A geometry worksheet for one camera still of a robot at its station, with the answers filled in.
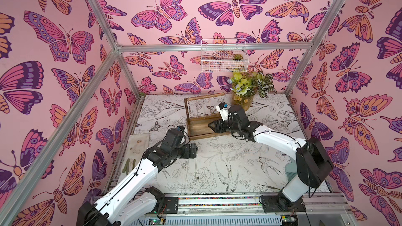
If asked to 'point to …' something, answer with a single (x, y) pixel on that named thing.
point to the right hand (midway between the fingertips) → (213, 121)
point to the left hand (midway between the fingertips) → (191, 146)
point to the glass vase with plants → (244, 86)
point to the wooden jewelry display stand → (194, 106)
